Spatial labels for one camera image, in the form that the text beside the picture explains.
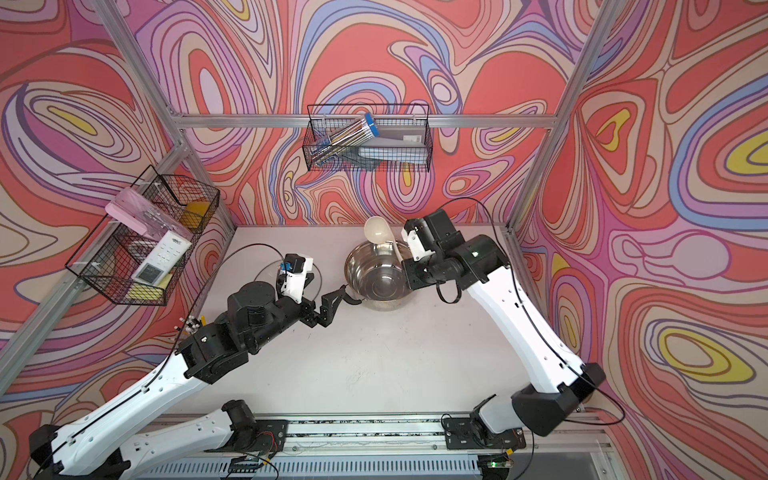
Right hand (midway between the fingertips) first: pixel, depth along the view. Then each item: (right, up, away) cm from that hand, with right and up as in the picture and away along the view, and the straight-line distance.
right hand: (410, 283), depth 69 cm
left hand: (-18, 0, -4) cm, 18 cm away
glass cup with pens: (-55, -11, +6) cm, 57 cm away
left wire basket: (-64, +8, 0) cm, 65 cm away
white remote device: (-58, +6, -1) cm, 58 cm away
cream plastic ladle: (-8, +13, +13) cm, 20 cm away
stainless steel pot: (-10, -1, +35) cm, 36 cm away
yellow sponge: (-65, -3, +3) cm, 65 cm away
